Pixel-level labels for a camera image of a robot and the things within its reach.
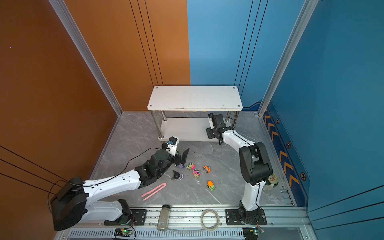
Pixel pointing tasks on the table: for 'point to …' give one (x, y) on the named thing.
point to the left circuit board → (123, 232)
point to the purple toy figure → (181, 166)
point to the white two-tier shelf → (180, 113)
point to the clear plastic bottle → (163, 217)
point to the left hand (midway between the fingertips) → (182, 145)
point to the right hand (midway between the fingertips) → (212, 129)
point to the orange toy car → (207, 169)
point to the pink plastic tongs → (148, 195)
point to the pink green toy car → (196, 173)
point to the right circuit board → (252, 233)
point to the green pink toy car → (191, 166)
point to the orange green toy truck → (210, 184)
